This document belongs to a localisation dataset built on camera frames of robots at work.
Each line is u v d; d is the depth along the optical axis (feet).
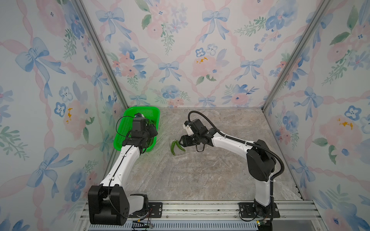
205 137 2.17
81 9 2.27
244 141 1.76
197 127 2.32
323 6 2.26
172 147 3.19
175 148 3.20
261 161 1.64
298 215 2.43
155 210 2.42
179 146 2.75
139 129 2.02
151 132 2.45
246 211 2.40
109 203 1.28
